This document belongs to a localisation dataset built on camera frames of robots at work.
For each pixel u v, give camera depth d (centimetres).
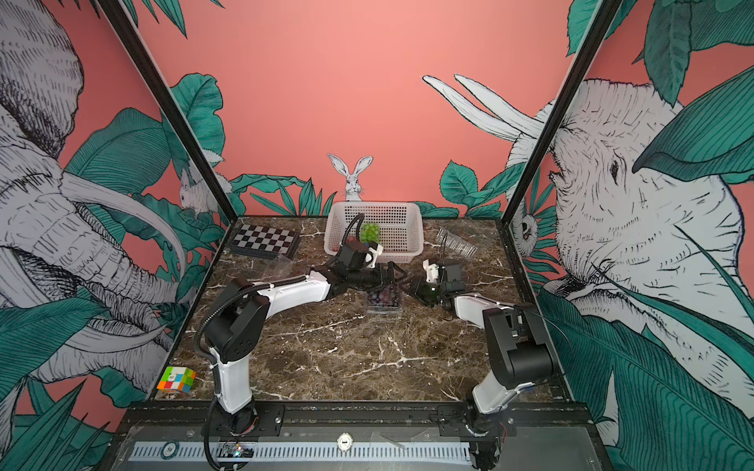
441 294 75
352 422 75
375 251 86
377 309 90
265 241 108
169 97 86
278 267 103
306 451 70
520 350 47
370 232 107
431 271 88
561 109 87
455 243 101
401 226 118
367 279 79
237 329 49
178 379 75
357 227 82
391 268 81
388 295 92
